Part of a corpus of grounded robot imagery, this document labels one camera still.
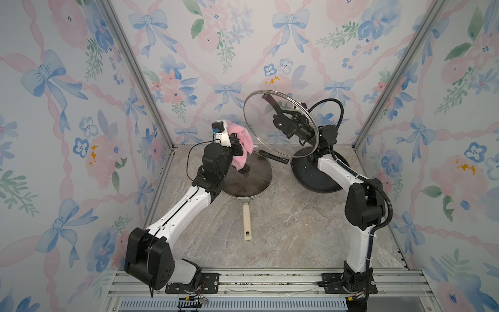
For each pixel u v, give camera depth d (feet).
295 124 2.21
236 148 2.15
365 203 1.75
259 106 3.39
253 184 3.35
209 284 2.41
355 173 1.88
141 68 2.84
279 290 2.41
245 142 2.52
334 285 2.38
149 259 1.31
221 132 1.99
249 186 3.42
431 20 2.32
